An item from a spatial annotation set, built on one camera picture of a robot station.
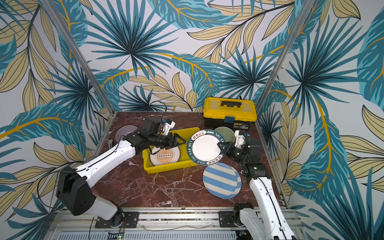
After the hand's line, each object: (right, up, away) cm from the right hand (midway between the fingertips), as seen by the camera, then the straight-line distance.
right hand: (216, 144), depth 76 cm
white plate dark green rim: (-7, -1, -1) cm, 7 cm away
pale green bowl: (+11, +5, +25) cm, 27 cm away
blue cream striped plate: (+5, -22, +9) cm, 24 cm away
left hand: (-17, 0, -1) cm, 17 cm away
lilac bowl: (-59, +6, +25) cm, 64 cm away
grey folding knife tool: (-67, -1, +24) cm, 72 cm away
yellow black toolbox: (+18, +18, +24) cm, 35 cm away
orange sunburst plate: (-30, -10, +19) cm, 37 cm away
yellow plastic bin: (-17, -11, +11) cm, 23 cm away
